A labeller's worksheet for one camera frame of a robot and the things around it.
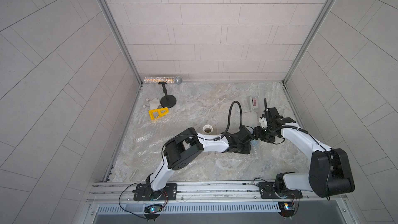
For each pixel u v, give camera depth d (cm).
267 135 72
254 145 80
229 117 69
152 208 65
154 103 100
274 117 69
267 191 71
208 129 76
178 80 87
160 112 99
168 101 103
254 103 99
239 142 68
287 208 68
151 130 90
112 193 72
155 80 87
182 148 52
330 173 41
